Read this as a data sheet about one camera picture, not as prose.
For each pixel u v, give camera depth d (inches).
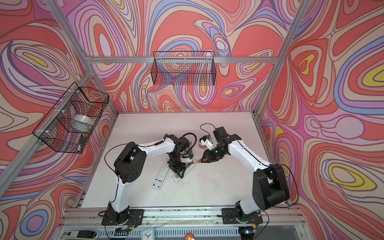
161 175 33.9
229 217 28.8
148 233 26.6
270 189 17.0
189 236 27.1
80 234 26.2
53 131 26.2
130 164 20.7
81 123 27.7
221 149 25.0
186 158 33.3
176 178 33.1
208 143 30.7
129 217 28.5
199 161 32.3
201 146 38.7
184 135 32.9
